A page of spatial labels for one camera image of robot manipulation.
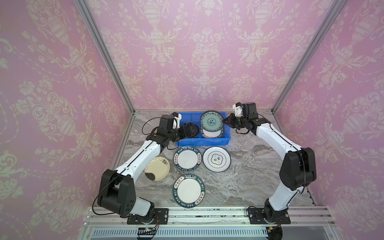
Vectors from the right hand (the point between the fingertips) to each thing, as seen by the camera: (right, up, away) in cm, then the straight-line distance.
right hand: (222, 120), depth 88 cm
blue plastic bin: (-13, -14, +17) cm, 26 cm away
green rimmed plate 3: (-20, -39, -6) cm, 44 cm away
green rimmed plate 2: (-21, -25, +7) cm, 33 cm away
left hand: (-18, -7, -7) cm, 20 cm away
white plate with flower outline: (-3, -25, +6) cm, 26 cm away
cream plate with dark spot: (-39, -30, +3) cm, 49 cm away
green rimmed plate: (-5, -10, +15) cm, 18 cm away
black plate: (-19, -5, -15) cm, 25 cm away
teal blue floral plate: (-6, 0, +1) cm, 6 cm away
